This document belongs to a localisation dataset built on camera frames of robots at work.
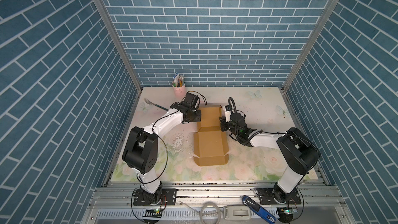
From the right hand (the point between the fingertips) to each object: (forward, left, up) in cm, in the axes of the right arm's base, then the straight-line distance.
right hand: (219, 116), depth 93 cm
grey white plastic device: (-46, -10, -8) cm, 48 cm away
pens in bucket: (+23, +29, +7) cm, 38 cm away
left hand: (-2, +12, +1) cm, 12 cm away
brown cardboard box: (-13, +5, -9) cm, 17 cm away
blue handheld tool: (-45, -19, -5) cm, 49 cm away
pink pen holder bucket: (+19, +29, -1) cm, 35 cm away
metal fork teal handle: (+14, +49, -9) cm, 51 cm away
